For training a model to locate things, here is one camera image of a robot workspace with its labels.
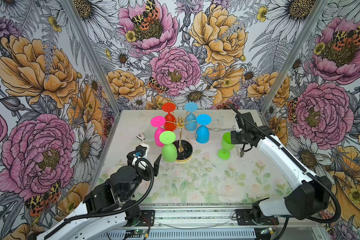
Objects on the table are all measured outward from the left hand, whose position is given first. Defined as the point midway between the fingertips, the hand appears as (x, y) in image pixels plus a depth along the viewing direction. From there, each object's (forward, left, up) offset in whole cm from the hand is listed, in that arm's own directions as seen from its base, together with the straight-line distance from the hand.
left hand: (151, 156), depth 66 cm
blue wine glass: (+17, -25, -5) cm, 30 cm away
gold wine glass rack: (+19, -15, -26) cm, 36 cm away
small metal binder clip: (+15, -51, -26) cm, 59 cm away
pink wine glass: (+17, -2, +3) cm, 18 cm away
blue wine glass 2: (+25, -19, -5) cm, 31 cm away
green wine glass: (+11, -37, -7) cm, 39 cm away
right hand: (+13, -43, -9) cm, 46 cm away
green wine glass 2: (+6, -7, -6) cm, 11 cm away
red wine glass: (+24, -7, -4) cm, 26 cm away
